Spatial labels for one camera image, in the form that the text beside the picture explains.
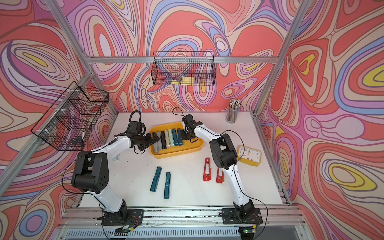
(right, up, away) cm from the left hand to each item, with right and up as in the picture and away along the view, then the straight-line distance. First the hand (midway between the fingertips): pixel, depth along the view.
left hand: (156, 141), depth 95 cm
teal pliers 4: (+9, -26, -15) cm, 31 cm away
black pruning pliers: (+4, 0, +5) cm, 6 cm away
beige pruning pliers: (+6, +1, +7) cm, 9 cm away
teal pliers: (+11, +2, +7) cm, 13 cm away
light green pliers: (+9, +2, +6) cm, 11 cm away
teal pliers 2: (+15, 0, +4) cm, 16 cm away
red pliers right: (+39, -21, -9) cm, 46 cm away
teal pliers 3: (+3, -17, -6) cm, 18 cm away
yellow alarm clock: (+59, -9, -1) cm, 60 cm away
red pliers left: (+32, -17, -6) cm, 37 cm away
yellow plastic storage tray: (+22, -4, -1) cm, 22 cm away
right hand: (+17, 0, +9) cm, 19 cm away
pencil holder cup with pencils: (+52, +22, +7) cm, 57 cm away
